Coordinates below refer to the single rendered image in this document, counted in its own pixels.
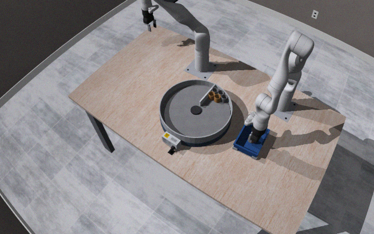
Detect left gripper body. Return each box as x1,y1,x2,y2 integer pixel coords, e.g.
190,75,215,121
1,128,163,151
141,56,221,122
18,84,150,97
244,111,268,143

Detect blue crate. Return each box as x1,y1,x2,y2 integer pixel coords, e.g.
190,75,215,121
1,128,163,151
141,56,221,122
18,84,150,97
233,125,270,157

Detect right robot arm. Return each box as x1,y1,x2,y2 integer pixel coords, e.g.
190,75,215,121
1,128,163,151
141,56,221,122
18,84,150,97
154,0,210,73

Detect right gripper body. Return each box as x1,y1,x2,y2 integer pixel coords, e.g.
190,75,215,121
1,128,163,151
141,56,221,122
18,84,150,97
141,2,159,24

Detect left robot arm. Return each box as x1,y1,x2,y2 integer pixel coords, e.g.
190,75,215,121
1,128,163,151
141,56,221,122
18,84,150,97
255,31,314,125

